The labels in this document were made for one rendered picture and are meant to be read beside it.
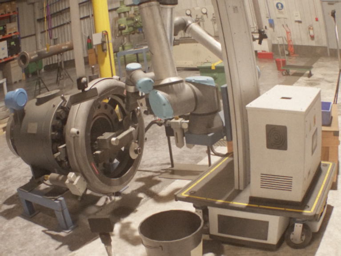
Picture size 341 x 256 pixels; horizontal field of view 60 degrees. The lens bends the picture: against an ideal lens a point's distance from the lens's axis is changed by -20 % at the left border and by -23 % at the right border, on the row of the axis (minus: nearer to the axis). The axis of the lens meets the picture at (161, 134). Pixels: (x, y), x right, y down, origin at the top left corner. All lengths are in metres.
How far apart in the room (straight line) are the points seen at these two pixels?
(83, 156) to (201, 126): 0.70
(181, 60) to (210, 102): 7.16
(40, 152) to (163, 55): 1.20
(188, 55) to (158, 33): 7.04
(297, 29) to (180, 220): 11.11
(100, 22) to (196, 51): 3.35
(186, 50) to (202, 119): 6.99
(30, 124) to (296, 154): 1.83
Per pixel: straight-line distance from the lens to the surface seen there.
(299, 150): 1.69
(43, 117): 2.48
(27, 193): 2.72
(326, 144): 2.55
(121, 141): 2.36
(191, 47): 8.66
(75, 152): 2.10
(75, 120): 2.10
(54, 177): 2.28
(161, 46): 1.74
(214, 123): 1.84
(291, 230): 1.94
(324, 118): 2.60
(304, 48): 12.45
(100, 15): 5.95
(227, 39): 1.81
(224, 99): 1.89
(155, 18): 1.76
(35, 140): 2.52
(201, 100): 1.79
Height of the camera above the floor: 1.27
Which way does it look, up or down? 17 degrees down
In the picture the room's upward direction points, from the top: 8 degrees counter-clockwise
